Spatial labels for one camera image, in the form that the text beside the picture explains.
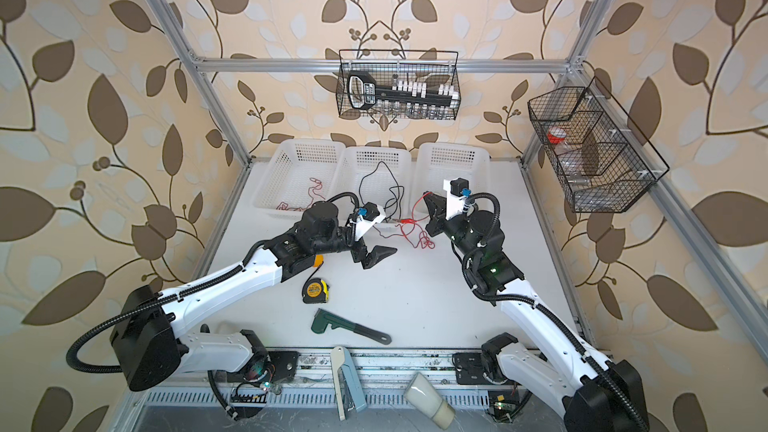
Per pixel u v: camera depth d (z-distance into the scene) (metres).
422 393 0.68
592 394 0.38
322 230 0.60
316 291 0.85
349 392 0.69
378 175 1.16
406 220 0.78
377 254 0.64
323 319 0.81
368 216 0.62
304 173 1.19
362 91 0.84
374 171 1.16
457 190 0.60
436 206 0.66
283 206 1.03
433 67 0.91
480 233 0.54
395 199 1.08
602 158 0.74
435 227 0.68
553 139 0.82
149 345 0.39
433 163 1.16
